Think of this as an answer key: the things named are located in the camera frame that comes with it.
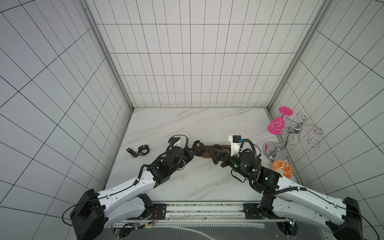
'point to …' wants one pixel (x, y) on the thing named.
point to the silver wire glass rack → (273, 151)
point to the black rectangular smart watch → (133, 153)
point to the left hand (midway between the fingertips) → (194, 151)
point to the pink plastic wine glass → (276, 126)
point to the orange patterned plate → (283, 168)
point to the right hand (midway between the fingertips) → (213, 145)
